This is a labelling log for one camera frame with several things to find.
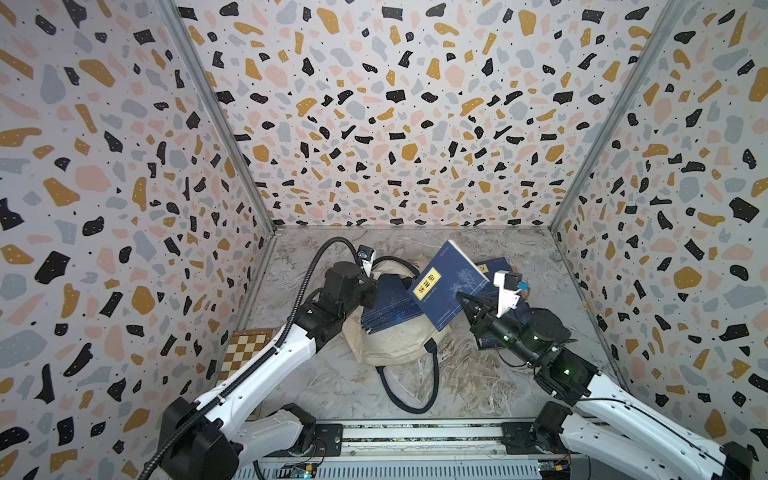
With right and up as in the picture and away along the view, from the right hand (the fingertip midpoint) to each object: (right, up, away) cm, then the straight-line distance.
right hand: (460, 297), depth 66 cm
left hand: (-20, +4, +12) cm, 24 cm away
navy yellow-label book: (-5, +1, +4) cm, 7 cm away
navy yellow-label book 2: (+17, +5, +37) cm, 41 cm away
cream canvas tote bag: (-14, -18, +24) cm, 33 cm away
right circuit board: (+24, -42, +5) cm, 49 cm away
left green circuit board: (-38, -42, +4) cm, 56 cm away
